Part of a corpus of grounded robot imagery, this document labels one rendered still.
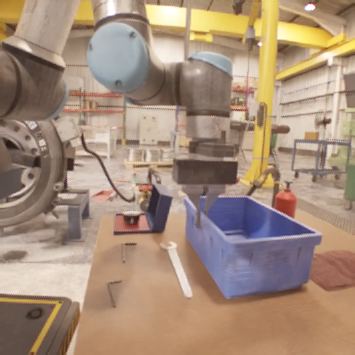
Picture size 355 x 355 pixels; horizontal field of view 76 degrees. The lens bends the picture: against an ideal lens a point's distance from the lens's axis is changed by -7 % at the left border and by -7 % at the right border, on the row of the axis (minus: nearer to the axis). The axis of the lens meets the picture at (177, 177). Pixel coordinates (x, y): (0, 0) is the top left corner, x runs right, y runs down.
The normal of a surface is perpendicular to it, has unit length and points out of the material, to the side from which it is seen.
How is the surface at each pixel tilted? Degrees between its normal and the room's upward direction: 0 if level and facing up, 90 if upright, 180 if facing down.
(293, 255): 90
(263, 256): 90
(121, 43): 95
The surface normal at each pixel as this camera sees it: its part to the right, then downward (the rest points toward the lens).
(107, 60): -0.18, 0.24
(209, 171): 0.22, 0.18
